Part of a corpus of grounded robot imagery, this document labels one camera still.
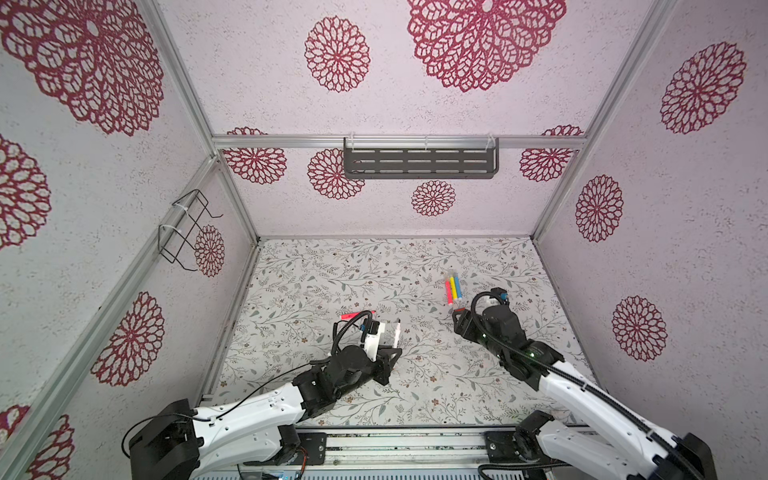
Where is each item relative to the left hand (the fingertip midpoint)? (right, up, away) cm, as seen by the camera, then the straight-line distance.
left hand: (398, 354), depth 77 cm
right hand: (+17, +10, +4) cm, 20 cm away
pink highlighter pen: (+19, +13, +29) cm, 37 cm away
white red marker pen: (0, +5, -2) cm, 6 cm away
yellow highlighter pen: (+21, +15, +28) cm, 38 cm away
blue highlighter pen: (+23, +14, +29) cm, 39 cm away
